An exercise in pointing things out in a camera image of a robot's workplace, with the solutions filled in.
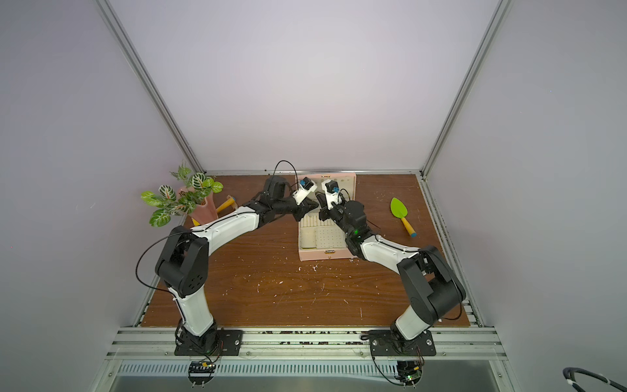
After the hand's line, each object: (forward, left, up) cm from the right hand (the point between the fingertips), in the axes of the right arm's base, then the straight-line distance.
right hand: (324, 186), depth 82 cm
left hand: (-1, +3, -7) cm, 8 cm away
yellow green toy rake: (+9, +42, -20) cm, 48 cm away
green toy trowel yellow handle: (+9, -33, -26) cm, 44 cm away
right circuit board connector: (-49, -26, -28) cm, 62 cm away
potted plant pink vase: (-4, +48, -3) cm, 48 cm away
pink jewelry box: (-11, +2, -18) cm, 21 cm away
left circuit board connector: (-51, +37, -28) cm, 69 cm away
